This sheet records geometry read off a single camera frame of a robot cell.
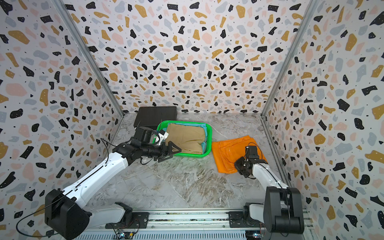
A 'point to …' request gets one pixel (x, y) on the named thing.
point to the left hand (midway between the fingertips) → (177, 152)
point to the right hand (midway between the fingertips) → (236, 163)
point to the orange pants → (228, 152)
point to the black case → (152, 116)
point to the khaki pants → (188, 139)
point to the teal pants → (204, 144)
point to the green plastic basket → (209, 145)
